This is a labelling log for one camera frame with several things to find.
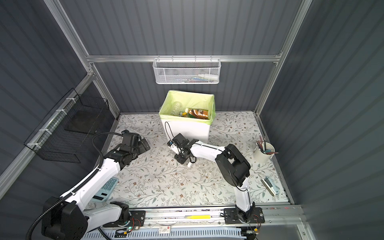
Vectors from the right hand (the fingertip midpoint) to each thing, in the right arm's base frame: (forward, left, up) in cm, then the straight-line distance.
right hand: (181, 157), depth 93 cm
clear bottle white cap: (+22, +2, +21) cm, 31 cm away
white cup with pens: (+1, -50, +5) cm, 50 cm away
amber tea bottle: (+20, -10, +19) cm, 29 cm away
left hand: (0, +22, +13) cm, 26 cm away
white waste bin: (+6, -7, +19) cm, 21 cm away
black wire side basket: (-3, +54, +27) cm, 61 cm away
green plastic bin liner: (+28, -5, +23) cm, 36 cm away
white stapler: (-17, -51, -1) cm, 53 cm away
